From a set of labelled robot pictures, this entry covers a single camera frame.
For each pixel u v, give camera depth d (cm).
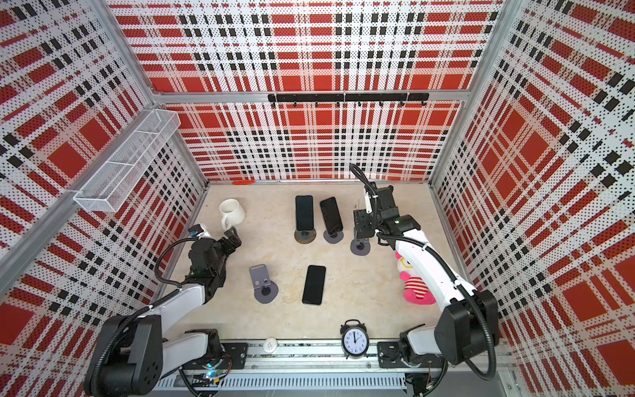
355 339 75
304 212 95
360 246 98
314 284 89
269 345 75
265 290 86
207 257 67
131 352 42
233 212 101
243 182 127
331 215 95
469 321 40
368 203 73
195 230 75
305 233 101
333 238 101
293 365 73
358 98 88
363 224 75
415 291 81
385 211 61
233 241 82
